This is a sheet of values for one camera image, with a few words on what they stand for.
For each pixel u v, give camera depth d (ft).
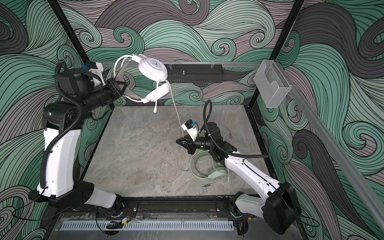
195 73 3.10
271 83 2.60
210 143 1.91
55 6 2.32
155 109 1.62
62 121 1.17
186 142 2.13
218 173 2.51
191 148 2.05
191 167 2.75
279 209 1.26
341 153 1.66
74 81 1.25
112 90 1.61
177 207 2.45
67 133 1.18
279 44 2.76
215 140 1.82
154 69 1.47
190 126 2.03
